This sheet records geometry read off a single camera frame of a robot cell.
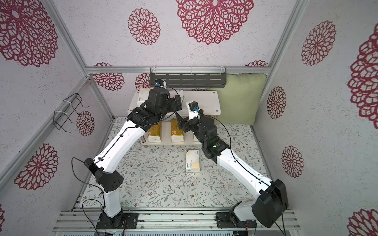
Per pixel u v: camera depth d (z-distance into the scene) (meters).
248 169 0.46
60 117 0.73
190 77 0.94
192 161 0.90
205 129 0.52
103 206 0.59
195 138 0.61
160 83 0.60
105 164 0.46
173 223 0.73
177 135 0.92
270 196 0.39
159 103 0.53
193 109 0.57
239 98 1.00
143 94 0.78
